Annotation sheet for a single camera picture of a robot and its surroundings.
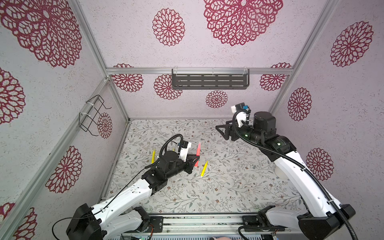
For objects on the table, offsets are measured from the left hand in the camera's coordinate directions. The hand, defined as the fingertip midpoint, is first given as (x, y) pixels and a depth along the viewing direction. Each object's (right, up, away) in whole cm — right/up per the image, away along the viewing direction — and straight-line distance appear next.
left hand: (197, 158), depth 74 cm
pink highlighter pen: (0, +3, -2) cm, 4 cm away
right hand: (+11, +18, -8) cm, 22 cm away
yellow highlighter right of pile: (+5, -9, +19) cm, 22 cm away
